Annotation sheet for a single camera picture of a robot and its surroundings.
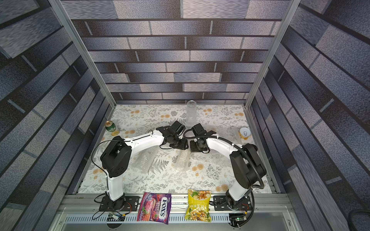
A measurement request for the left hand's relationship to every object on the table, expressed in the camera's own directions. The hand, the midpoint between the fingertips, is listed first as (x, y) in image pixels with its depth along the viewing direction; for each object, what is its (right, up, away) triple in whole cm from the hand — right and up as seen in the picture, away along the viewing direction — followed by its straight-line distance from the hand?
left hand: (187, 146), depth 89 cm
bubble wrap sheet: (+17, -8, +1) cm, 19 cm away
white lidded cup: (+40, +8, +8) cm, 42 cm away
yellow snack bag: (+6, -26, -20) cm, 34 cm away
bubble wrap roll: (-25, -7, -7) cm, 27 cm away
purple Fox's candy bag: (-16, -28, -18) cm, 37 cm away
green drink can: (-52, +12, +5) cm, 54 cm away
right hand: (+4, -2, +3) cm, 5 cm away
